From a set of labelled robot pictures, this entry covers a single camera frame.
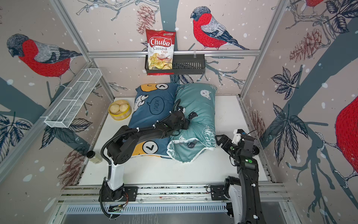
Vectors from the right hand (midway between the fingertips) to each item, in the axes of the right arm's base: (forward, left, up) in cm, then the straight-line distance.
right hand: (219, 138), depth 80 cm
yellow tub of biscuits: (+27, +73, -8) cm, 78 cm away
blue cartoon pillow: (+27, +45, +2) cm, 52 cm away
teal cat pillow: (+1, +19, -13) cm, 23 cm away
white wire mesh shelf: (+2, +84, +18) cm, 86 cm away
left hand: (+16, +17, -3) cm, 23 cm away
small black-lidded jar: (-12, +73, -5) cm, 74 cm away
